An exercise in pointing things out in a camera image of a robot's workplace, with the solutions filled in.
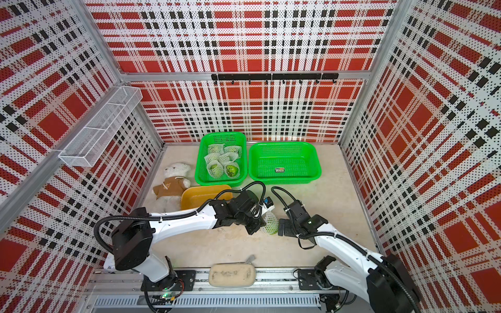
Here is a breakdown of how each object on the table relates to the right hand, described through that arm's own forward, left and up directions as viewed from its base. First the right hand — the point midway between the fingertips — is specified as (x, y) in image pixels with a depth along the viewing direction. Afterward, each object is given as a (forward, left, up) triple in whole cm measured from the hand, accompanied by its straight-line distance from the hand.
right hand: (292, 229), depth 84 cm
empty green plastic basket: (+37, +35, +5) cm, 51 cm away
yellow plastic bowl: (+16, +46, +1) cm, 49 cm away
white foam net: (0, +9, +5) cm, 10 cm away
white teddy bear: (+15, +57, +5) cm, 60 cm away
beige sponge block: (-18, +25, +2) cm, 31 cm away
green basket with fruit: (+40, +1, -3) cm, 40 cm away
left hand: (+1, +12, +6) cm, 13 cm away
